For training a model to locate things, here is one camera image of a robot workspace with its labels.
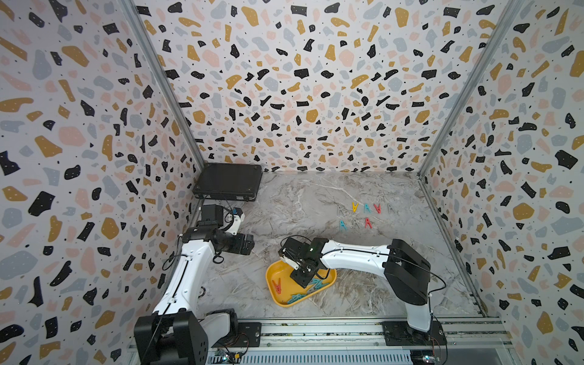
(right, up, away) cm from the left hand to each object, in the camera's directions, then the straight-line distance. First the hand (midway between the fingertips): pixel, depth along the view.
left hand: (241, 241), depth 82 cm
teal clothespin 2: (+20, -19, -3) cm, 28 cm away
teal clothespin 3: (+53, +11, +27) cm, 60 cm away
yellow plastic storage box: (+17, -19, 0) cm, 25 cm away
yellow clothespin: (+46, +10, +24) cm, 53 cm away
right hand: (+21, -14, +2) cm, 25 cm away
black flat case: (-17, +24, +36) cm, 46 cm away
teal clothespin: (+28, -16, +1) cm, 32 cm away
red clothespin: (+13, -17, +1) cm, 22 cm away
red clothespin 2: (+58, +10, +27) cm, 64 cm away
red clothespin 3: (+52, +4, +21) cm, 56 cm away
